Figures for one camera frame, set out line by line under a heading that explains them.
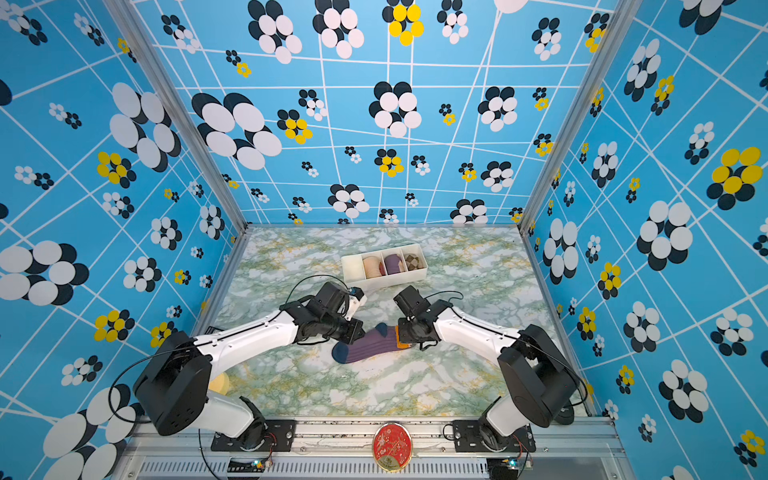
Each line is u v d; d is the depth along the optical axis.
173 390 0.43
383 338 0.90
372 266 1.00
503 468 0.70
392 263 1.03
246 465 0.72
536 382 0.43
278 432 0.74
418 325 0.64
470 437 0.74
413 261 1.03
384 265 1.01
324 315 0.67
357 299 0.78
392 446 0.69
